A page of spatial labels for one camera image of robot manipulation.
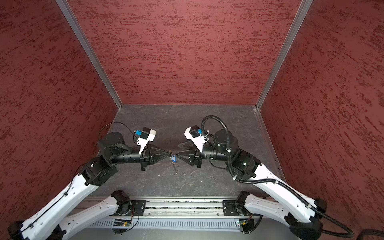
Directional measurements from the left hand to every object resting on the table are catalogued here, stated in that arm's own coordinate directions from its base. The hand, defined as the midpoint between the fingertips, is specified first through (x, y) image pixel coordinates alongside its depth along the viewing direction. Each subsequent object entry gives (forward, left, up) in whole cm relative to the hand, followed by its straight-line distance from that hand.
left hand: (168, 157), depth 56 cm
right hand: (+1, -4, +1) cm, 4 cm away
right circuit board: (-17, -35, -35) cm, 52 cm away
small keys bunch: (+6, +1, -31) cm, 31 cm away
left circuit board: (-19, +26, -37) cm, 49 cm away
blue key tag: (0, -2, -2) cm, 3 cm away
